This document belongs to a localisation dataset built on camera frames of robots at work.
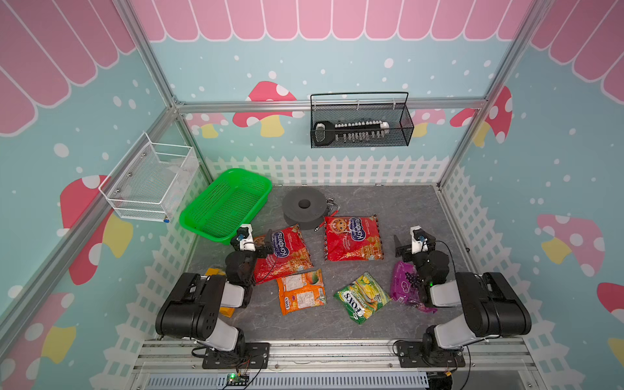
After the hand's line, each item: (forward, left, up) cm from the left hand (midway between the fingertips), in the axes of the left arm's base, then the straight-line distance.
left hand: (260, 232), depth 89 cm
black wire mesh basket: (+38, -29, +23) cm, 53 cm away
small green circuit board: (-44, +2, -14) cm, 46 cm away
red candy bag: (-3, -11, -10) cm, 15 cm away
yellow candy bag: (-26, +8, -7) cm, 28 cm away
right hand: (+1, -55, 0) cm, 55 cm away
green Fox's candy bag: (-20, -37, -10) cm, 43 cm away
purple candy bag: (-17, -52, -7) cm, 55 cm away
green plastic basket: (+27, +20, -12) cm, 36 cm away
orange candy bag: (-18, -16, -10) cm, 26 cm away
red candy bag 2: (+3, -35, -8) cm, 36 cm away
